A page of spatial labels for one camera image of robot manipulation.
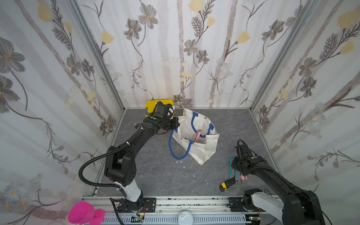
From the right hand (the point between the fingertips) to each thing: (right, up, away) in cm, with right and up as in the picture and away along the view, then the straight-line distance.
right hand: (236, 164), depth 87 cm
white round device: (-33, -20, -21) cm, 44 cm away
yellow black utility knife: (-9, -10, -7) cm, 16 cm away
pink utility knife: (-24, +17, +8) cm, 30 cm away
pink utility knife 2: (+3, -7, -4) cm, 9 cm away
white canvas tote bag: (-19, +11, -4) cm, 23 cm away
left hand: (-34, +26, -2) cm, 43 cm away
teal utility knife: (-3, -4, -1) cm, 5 cm away
